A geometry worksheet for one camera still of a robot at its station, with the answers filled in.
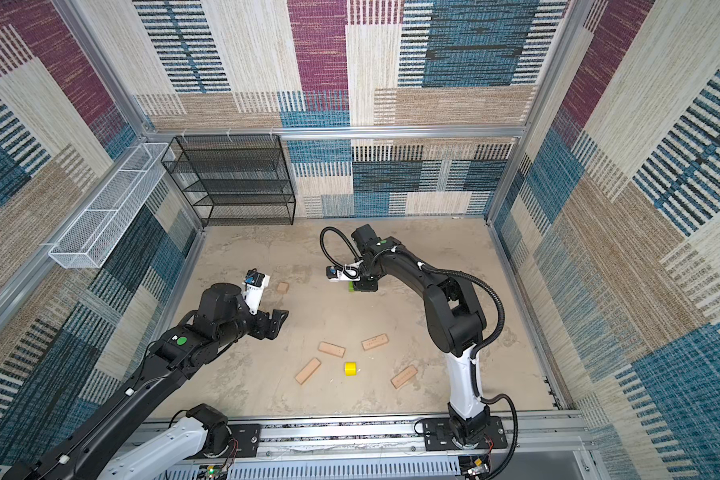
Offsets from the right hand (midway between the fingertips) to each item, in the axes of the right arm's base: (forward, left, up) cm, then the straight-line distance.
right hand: (361, 279), depth 95 cm
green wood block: (-5, +3, +4) cm, 7 cm away
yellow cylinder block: (-25, +4, -6) cm, 26 cm away
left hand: (-14, +22, +12) cm, 29 cm away
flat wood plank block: (-20, +9, -6) cm, 22 cm away
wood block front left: (-25, +16, -6) cm, 30 cm away
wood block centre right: (-17, -4, -7) cm, 19 cm away
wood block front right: (-27, -11, -7) cm, 30 cm away
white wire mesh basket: (-4, +63, +27) cm, 69 cm away
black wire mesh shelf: (+39, +46, +10) cm, 61 cm away
